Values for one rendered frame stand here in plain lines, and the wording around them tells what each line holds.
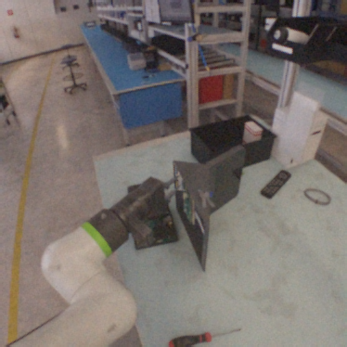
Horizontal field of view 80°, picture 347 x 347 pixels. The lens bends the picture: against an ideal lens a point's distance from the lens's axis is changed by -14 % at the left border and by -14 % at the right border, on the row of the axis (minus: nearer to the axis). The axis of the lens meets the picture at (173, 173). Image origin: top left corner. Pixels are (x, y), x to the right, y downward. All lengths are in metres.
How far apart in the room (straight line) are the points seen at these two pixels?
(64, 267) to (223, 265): 0.42
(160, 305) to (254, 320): 0.23
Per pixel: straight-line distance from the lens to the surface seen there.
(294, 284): 0.71
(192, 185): 0.58
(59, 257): 0.49
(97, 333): 0.43
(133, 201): 0.54
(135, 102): 2.12
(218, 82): 2.43
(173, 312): 0.64
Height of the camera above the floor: 1.61
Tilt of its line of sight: 41 degrees down
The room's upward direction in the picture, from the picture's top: 4 degrees counter-clockwise
